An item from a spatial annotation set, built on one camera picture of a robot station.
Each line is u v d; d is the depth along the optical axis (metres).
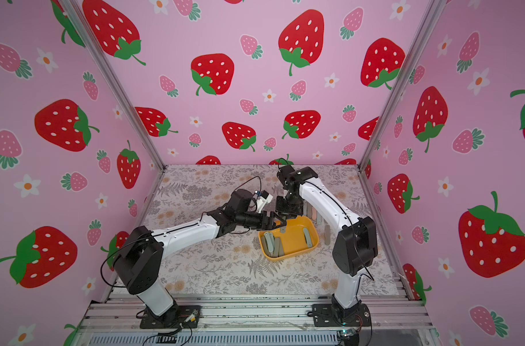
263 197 0.77
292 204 0.70
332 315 0.69
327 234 0.95
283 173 0.70
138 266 0.46
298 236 0.94
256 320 0.74
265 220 0.72
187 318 0.72
